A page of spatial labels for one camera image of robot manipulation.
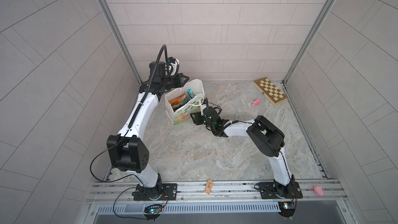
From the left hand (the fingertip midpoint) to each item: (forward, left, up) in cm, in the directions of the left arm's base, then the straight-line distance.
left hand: (192, 75), depth 76 cm
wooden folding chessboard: (+12, -54, -29) cm, 62 cm away
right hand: (-7, +1, -26) cm, 27 cm away
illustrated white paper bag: (-9, 0, -16) cm, 18 cm away
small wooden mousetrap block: (-44, -9, -30) cm, 54 cm away
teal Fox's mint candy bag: (+4, +3, -19) cm, 19 cm away
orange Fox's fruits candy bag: (-4, +11, -19) cm, 22 cm away
